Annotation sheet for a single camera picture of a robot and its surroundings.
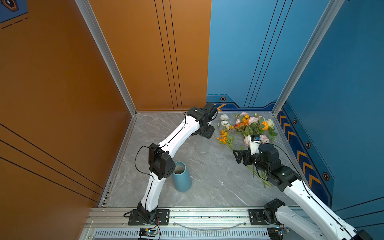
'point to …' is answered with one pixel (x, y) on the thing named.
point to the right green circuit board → (275, 233)
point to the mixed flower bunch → (255, 124)
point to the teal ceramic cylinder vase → (181, 178)
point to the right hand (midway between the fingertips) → (239, 150)
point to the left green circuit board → (149, 232)
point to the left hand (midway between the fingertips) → (206, 131)
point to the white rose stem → (270, 125)
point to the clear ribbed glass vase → (203, 145)
